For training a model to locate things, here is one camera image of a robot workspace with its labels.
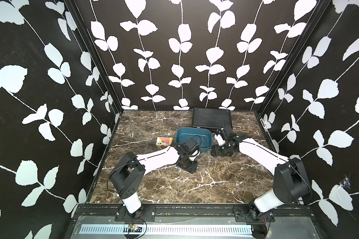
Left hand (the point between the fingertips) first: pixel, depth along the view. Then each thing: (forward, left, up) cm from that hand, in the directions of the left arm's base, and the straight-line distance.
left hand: (194, 167), depth 84 cm
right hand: (+9, -12, +2) cm, 15 cm away
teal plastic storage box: (+25, -9, -6) cm, 27 cm away
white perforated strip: (-28, +15, -6) cm, 32 cm away
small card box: (+22, +19, -6) cm, 29 cm away
